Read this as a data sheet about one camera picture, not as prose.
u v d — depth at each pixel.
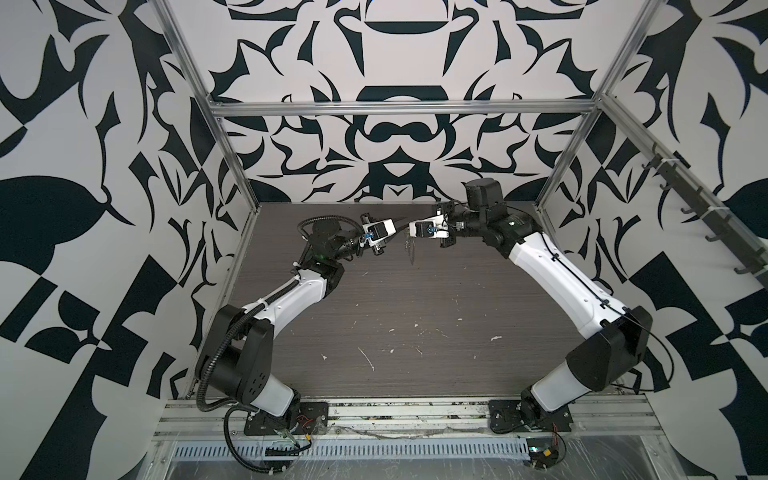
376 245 0.67
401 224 0.70
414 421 0.74
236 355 0.44
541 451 0.71
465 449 0.71
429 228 0.61
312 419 0.73
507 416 0.74
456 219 0.64
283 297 0.52
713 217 0.59
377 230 0.59
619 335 0.42
